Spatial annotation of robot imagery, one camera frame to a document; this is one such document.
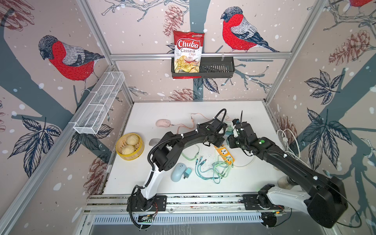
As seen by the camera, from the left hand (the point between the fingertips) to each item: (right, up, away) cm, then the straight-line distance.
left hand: (223, 139), depth 92 cm
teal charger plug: (-22, -17, -10) cm, 30 cm away
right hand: (+2, +3, -9) cm, 9 cm away
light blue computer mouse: (-28, -17, -10) cm, 34 cm away
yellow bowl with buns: (-59, -4, -2) cm, 59 cm away
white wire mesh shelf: (-71, +14, -20) cm, 76 cm away
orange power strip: (+1, -9, -4) cm, 10 cm away
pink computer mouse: (-41, +10, +12) cm, 44 cm away
